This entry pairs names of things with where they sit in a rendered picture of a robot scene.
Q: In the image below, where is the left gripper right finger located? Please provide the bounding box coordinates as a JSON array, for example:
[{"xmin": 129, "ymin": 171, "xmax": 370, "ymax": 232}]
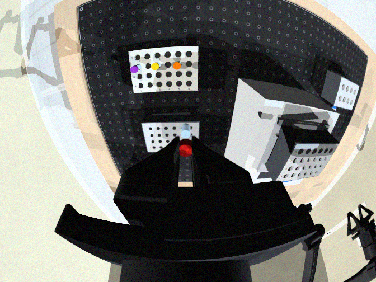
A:
[{"xmin": 191, "ymin": 136, "xmax": 253, "ymax": 186}]

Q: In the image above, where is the orange-capped tube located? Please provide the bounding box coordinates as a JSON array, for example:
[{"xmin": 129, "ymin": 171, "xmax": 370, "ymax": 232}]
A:
[{"xmin": 173, "ymin": 61, "xmax": 181, "ymax": 69}]

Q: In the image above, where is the yellow-capped white tube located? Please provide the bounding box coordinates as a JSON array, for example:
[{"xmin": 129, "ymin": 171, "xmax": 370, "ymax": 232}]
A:
[{"xmin": 151, "ymin": 62, "xmax": 161, "ymax": 70}]

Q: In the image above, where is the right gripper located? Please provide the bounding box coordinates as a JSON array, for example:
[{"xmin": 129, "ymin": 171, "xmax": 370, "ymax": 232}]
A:
[{"xmin": 347, "ymin": 204, "xmax": 375, "ymax": 248}]

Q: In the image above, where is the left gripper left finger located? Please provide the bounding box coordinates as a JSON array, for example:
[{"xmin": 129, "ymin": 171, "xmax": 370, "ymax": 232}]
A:
[{"xmin": 118, "ymin": 136, "xmax": 180, "ymax": 187}]

